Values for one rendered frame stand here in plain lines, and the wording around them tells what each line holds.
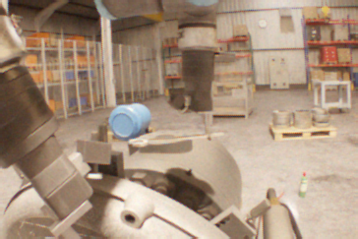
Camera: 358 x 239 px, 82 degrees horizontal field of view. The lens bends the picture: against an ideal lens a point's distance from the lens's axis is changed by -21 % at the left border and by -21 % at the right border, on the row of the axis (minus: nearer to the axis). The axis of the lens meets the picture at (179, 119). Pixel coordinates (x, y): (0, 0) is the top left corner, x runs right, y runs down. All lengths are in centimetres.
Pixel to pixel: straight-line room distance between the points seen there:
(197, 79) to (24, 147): 41
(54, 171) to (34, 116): 5
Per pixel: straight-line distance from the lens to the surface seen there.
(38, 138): 22
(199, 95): 55
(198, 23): 55
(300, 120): 456
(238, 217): 49
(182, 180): 75
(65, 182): 23
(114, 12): 47
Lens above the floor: 115
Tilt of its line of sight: 10 degrees down
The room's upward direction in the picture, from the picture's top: 5 degrees counter-clockwise
